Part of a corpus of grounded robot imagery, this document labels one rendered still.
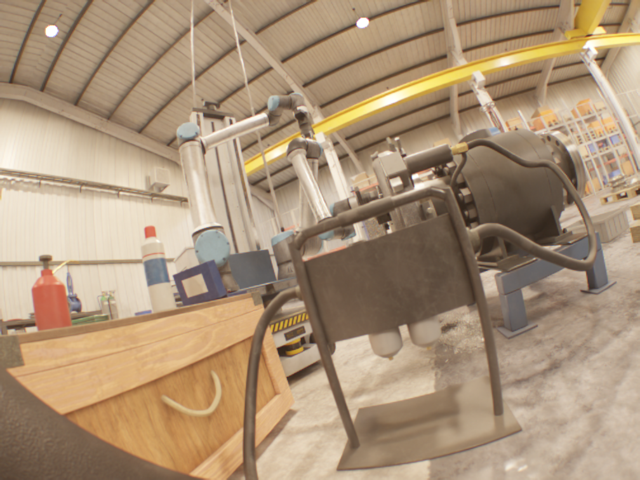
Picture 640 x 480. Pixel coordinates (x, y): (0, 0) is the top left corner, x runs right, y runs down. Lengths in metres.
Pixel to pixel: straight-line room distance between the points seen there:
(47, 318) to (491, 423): 0.91
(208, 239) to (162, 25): 8.34
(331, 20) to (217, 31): 3.54
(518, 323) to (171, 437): 1.16
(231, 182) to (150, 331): 1.37
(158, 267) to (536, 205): 1.45
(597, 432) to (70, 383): 0.90
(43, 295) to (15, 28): 9.85
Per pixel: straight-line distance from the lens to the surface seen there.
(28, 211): 9.12
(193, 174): 1.27
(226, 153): 1.91
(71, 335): 0.51
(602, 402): 0.72
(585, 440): 0.63
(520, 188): 1.31
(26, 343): 0.49
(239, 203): 1.75
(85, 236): 9.29
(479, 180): 1.24
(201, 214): 1.19
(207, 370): 0.71
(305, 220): 1.65
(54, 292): 0.57
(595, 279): 1.38
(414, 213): 1.06
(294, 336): 1.33
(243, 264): 1.53
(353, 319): 0.60
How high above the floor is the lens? 0.45
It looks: 8 degrees up
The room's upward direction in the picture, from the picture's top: 17 degrees counter-clockwise
